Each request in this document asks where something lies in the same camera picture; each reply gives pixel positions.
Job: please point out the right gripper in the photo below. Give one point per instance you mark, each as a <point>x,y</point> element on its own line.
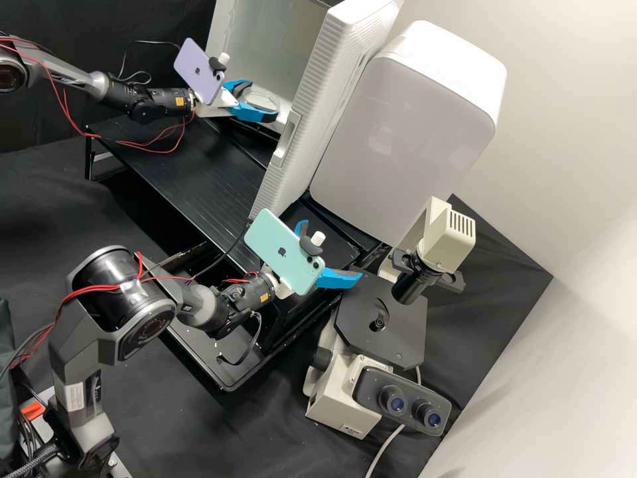
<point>281,290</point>

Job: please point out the cream microscope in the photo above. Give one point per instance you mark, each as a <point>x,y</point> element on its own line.
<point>343,388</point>

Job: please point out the left wrist camera phone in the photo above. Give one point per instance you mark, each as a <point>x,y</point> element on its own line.
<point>196,69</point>

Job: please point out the wrist camera phone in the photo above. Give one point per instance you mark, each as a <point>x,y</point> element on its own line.
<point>196,69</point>
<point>278,254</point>

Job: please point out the petri dish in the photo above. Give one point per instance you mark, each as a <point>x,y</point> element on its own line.
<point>259,101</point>

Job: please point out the black platform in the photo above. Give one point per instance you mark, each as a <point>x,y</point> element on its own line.
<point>199,169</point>
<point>343,234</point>

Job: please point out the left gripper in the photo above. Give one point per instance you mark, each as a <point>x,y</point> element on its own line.
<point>226,102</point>

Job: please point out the white box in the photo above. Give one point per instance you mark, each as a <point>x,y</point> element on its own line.
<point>398,139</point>

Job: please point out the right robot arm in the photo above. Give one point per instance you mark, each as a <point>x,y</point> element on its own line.
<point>124,308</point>

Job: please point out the black tray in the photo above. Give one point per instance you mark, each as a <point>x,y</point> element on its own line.
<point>239,368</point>

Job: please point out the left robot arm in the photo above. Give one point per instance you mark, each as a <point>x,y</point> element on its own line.
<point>94,82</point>

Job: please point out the white incubator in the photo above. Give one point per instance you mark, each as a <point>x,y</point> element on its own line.
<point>259,45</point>

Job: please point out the incubator door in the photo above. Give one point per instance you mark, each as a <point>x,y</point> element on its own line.
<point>318,99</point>

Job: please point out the right wrist camera phone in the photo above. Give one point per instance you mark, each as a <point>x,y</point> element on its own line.
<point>278,254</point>

